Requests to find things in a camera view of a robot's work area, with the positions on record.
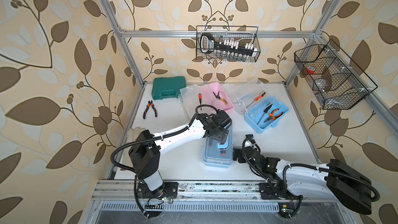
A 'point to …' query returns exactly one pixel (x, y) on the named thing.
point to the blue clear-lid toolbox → (217, 154)
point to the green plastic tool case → (167, 87)
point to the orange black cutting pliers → (150, 103)
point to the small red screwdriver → (200, 97)
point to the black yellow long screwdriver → (266, 111)
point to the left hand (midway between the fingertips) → (216, 132)
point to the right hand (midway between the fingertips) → (237, 149)
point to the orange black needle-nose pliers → (270, 115)
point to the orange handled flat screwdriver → (257, 98)
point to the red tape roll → (310, 70)
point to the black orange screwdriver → (223, 153)
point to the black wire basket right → (335, 81)
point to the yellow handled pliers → (218, 97)
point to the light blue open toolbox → (261, 111)
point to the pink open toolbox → (211, 94)
